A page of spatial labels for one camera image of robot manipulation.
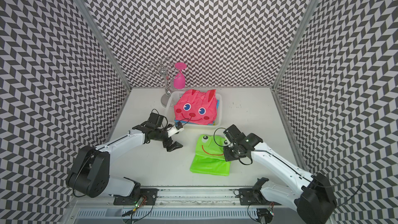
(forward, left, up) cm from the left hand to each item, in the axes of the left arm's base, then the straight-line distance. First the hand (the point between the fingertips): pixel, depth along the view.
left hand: (177, 139), depth 87 cm
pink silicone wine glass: (+37, +1, +12) cm, 39 cm away
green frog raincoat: (-10, -18, -1) cm, 21 cm away
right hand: (-12, -28, +2) cm, 30 cm away
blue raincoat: (+9, -20, +1) cm, 22 cm away
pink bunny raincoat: (+20, -10, +4) cm, 23 cm away
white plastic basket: (+26, +6, +4) cm, 27 cm away
